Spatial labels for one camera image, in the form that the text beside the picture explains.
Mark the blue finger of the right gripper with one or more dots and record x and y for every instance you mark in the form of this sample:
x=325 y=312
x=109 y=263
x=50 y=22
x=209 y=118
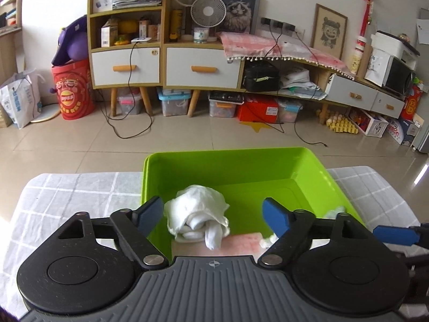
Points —
x=393 y=235

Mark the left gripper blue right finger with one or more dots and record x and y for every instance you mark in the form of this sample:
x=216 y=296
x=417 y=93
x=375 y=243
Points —
x=277 y=217

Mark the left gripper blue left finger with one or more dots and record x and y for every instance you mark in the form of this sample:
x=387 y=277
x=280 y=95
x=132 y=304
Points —
x=147 y=216

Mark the white crumpled glove cloth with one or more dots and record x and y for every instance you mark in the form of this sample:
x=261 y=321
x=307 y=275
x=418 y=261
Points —
x=268 y=242

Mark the pink folded cloth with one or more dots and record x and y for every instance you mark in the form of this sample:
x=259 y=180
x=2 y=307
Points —
x=232 y=245

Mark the green plastic bin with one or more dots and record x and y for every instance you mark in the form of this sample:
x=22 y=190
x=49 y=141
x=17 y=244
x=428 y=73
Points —
x=292 y=176

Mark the grey checked tablecloth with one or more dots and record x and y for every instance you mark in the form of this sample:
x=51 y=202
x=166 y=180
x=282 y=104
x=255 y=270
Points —
x=48 y=200

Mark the yellow egg tray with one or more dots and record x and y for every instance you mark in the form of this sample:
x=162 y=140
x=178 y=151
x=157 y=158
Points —
x=341 y=124

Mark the red cardboard box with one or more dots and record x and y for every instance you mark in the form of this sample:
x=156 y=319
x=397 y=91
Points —
x=258 y=108

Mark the blue lid storage box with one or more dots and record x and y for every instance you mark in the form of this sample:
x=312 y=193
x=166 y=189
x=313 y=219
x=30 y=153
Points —
x=174 y=102

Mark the clear box pink label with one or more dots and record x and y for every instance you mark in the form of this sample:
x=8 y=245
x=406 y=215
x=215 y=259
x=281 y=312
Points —
x=130 y=101

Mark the black printer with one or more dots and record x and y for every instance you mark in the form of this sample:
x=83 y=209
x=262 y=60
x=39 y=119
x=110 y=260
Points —
x=261 y=76

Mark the red printed bucket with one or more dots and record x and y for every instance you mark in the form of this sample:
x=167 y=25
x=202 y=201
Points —
x=73 y=87

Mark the long wooden tv cabinet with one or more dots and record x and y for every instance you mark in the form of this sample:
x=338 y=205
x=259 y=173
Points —
x=205 y=67

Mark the black white microwave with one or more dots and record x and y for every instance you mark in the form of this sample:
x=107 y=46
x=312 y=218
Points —
x=387 y=71

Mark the white paper shopping bag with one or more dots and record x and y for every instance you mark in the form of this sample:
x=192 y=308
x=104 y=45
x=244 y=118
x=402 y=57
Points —
x=20 y=97

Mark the pink table runner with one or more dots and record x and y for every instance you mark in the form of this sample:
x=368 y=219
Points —
x=250 y=47

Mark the purple plush toy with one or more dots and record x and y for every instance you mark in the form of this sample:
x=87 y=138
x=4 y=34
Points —
x=72 y=43

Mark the white appliance on microwave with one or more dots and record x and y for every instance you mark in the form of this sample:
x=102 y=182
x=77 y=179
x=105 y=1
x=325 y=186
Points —
x=394 y=45

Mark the framed girl drawing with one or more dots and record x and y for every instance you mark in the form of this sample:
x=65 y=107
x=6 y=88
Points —
x=329 y=31

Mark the wooden shelf cabinet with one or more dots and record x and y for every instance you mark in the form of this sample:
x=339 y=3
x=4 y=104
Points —
x=125 y=47

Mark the framed cat picture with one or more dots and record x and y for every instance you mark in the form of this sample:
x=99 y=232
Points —
x=241 y=16

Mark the small white fan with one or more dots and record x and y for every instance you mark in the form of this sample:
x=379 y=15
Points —
x=208 y=13

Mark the clear box orange handle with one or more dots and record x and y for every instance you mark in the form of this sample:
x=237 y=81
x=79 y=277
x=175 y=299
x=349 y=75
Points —
x=224 y=104

